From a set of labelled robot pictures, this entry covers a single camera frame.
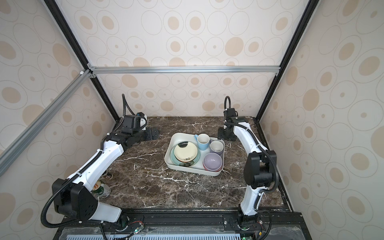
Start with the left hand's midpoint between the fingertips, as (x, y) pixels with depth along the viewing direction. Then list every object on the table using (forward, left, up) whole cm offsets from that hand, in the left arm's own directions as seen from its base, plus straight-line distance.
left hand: (157, 129), depth 81 cm
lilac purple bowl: (-9, -32, -21) cm, 39 cm away
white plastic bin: (+9, -7, -20) cm, 23 cm away
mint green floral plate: (-9, -11, -22) cm, 26 cm away
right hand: (+4, -39, -11) cm, 40 cm away
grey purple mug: (+3, -35, -21) cm, 41 cm away
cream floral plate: (-2, -15, -20) cm, 25 cm away
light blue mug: (+5, -26, -17) cm, 32 cm away
